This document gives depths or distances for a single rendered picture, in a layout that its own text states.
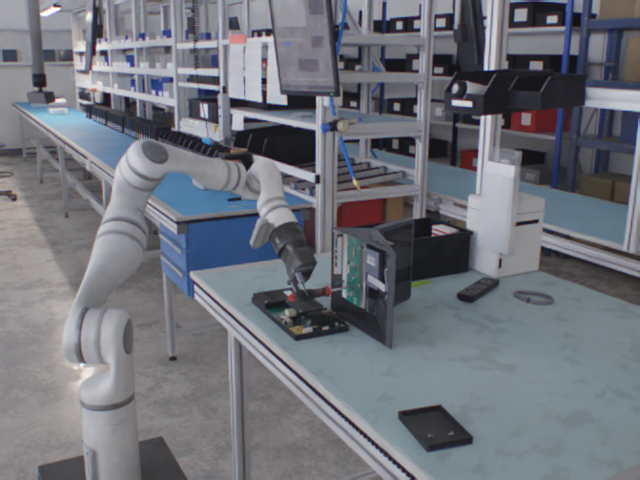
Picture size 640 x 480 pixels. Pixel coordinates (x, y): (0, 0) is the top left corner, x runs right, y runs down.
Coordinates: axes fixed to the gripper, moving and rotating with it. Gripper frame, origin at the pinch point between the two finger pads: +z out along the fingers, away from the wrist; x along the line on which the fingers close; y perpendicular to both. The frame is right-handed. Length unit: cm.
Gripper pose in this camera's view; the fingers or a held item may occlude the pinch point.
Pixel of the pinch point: (305, 299)
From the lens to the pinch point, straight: 143.6
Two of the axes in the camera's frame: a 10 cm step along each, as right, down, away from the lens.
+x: -3.0, 6.3, 7.2
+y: 8.7, -1.2, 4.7
